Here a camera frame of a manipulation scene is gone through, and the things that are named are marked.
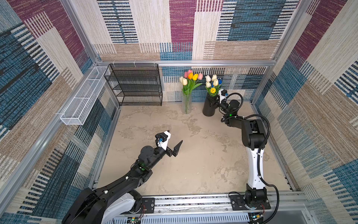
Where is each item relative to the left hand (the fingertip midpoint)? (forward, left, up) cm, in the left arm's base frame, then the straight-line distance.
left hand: (175, 134), depth 75 cm
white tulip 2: (+33, -21, +7) cm, 40 cm away
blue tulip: (+33, -28, +9) cm, 44 cm away
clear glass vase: (+36, -9, -14) cm, 39 cm away
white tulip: (+37, -25, +9) cm, 46 cm away
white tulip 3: (+38, -4, +7) cm, 39 cm away
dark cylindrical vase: (+26, -23, -6) cm, 35 cm away
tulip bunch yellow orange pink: (+37, -10, +6) cm, 39 cm away
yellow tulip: (+22, -22, +11) cm, 33 cm away
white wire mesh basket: (+7, +49, +11) cm, 51 cm away
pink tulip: (+43, -8, +9) cm, 44 cm away
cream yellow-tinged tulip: (+30, -25, +10) cm, 41 cm away
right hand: (+35, -25, -3) cm, 44 cm away
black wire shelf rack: (+50, +30, -5) cm, 58 cm away
